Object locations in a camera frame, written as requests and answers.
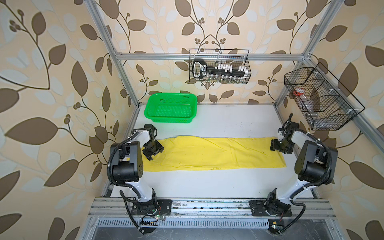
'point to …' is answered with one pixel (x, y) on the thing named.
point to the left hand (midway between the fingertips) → (158, 152)
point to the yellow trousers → (196, 153)
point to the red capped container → (298, 91)
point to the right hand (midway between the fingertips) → (279, 151)
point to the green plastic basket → (174, 107)
